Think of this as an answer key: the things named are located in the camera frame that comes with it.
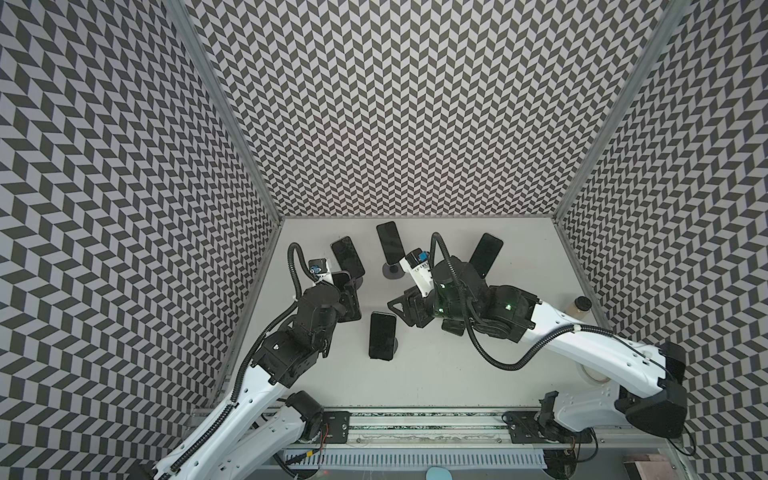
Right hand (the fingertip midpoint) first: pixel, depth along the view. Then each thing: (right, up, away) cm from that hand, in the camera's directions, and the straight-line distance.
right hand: (398, 311), depth 66 cm
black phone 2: (+27, +12, +26) cm, 39 cm away
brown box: (+55, -34, 0) cm, 65 cm away
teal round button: (+9, -37, +1) cm, 38 cm away
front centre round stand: (-1, -15, +21) cm, 26 cm away
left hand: (-14, +5, +7) cm, 16 cm away
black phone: (-17, +10, +30) cm, 36 cm away
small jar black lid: (+54, -3, +21) cm, 58 cm away
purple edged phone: (-11, +3, -3) cm, 12 cm away
